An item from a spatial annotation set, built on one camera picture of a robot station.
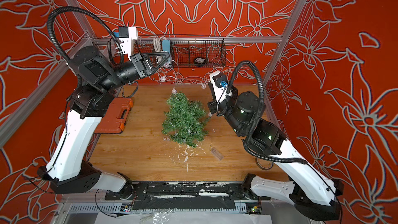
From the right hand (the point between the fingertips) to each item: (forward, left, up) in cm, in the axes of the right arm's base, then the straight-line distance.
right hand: (207, 81), depth 52 cm
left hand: (0, +12, +11) cm, 16 cm away
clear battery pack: (-7, -7, -48) cm, 49 cm away
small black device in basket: (+42, +4, -21) cm, 47 cm away
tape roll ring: (-14, -31, -50) cm, 60 cm away
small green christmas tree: (-2, +9, -21) cm, 23 cm away
